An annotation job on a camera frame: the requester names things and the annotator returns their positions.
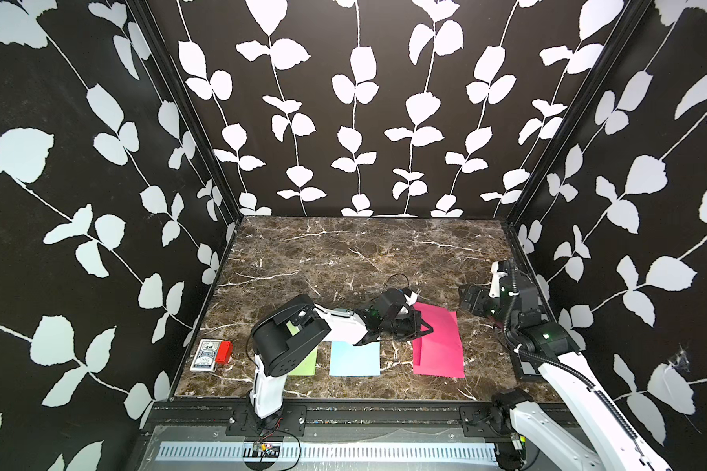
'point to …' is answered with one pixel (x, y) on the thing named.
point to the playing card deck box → (206, 355)
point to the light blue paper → (348, 360)
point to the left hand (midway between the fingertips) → (437, 329)
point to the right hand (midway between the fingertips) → (470, 285)
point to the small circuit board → (264, 449)
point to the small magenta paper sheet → (444, 323)
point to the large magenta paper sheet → (441, 350)
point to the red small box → (224, 352)
